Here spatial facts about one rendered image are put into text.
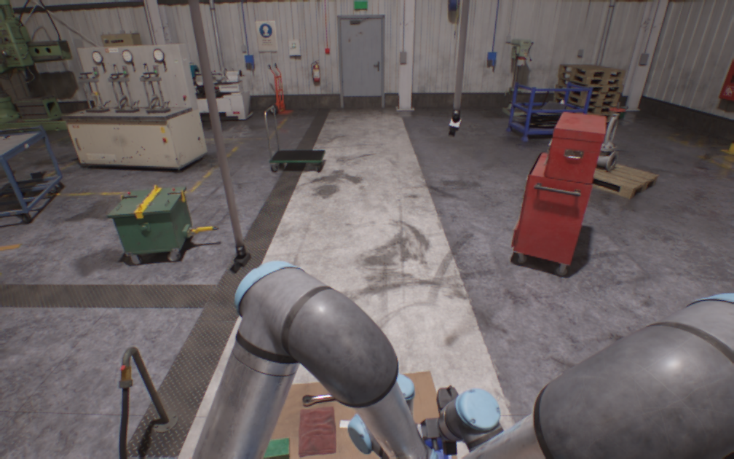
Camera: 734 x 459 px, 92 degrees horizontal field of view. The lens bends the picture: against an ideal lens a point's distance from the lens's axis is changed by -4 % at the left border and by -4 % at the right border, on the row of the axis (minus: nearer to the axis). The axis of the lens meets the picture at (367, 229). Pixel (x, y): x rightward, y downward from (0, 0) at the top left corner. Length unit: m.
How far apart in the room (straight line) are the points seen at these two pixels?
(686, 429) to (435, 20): 10.24
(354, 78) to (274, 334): 9.88
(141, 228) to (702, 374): 3.68
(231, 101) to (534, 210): 7.65
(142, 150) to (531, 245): 5.46
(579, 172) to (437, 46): 7.73
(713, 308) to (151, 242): 3.72
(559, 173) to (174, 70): 5.45
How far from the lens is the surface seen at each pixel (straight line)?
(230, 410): 0.65
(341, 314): 0.52
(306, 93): 10.54
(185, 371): 2.75
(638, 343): 0.42
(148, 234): 3.79
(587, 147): 3.12
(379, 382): 0.55
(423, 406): 1.77
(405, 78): 10.05
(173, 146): 6.19
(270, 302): 0.57
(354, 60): 10.28
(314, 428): 1.69
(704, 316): 0.47
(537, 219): 3.34
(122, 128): 6.64
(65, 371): 3.16
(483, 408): 0.93
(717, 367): 0.42
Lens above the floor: 1.89
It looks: 28 degrees down
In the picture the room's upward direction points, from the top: 1 degrees counter-clockwise
